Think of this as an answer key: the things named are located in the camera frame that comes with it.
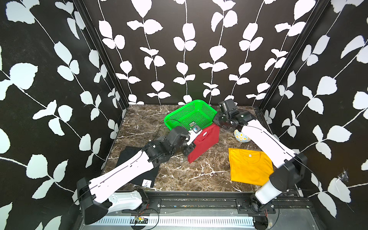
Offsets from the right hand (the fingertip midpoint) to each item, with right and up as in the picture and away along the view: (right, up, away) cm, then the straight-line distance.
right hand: (212, 116), depth 82 cm
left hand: (-12, -10, -11) cm, 19 cm away
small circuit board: (-38, -53, -11) cm, 66 cm away
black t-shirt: (-38, -36, -1) cm, 52 cm away
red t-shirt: (-3, -12, -2) cm, 13 cm away
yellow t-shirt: (+26, -31, +6) cm, 41 cm away
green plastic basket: (-6, +3, +34) cm, 35 cm away
